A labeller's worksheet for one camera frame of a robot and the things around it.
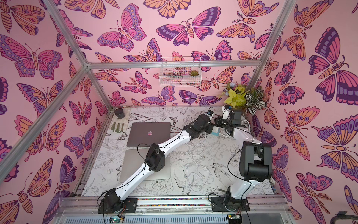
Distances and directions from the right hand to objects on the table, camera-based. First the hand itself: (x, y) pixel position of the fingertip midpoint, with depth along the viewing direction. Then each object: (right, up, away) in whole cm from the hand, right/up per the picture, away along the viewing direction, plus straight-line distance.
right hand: (216, 118), depth 94 cm
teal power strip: (0, -9, +4) cm, 10 cm away
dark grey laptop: (-53, -12, +10) cm, 55 cm away
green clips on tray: (-73, -9, +12) cm, 74 cm away
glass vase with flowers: (+17, +13, 0) cm, 22 cm away
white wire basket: (-25, +31, +12) cm, 41 cm away
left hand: (0, -4, +3) cm, 5 cm away
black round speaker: (-73, +4, +17) cm, 75 cm away
